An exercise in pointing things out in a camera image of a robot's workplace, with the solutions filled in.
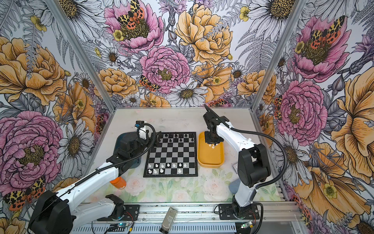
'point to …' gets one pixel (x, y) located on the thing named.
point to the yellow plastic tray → (207, 156)
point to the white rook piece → (150, 171)
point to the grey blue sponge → (234, 185)
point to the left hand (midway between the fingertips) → (154, 135)
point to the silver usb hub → (169, 219)
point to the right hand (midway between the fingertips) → (212, 145)
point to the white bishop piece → (161, 170)
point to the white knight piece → (155, 171)
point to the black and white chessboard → (174, 155)
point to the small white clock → (235, 166)
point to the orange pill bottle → (119, 183)
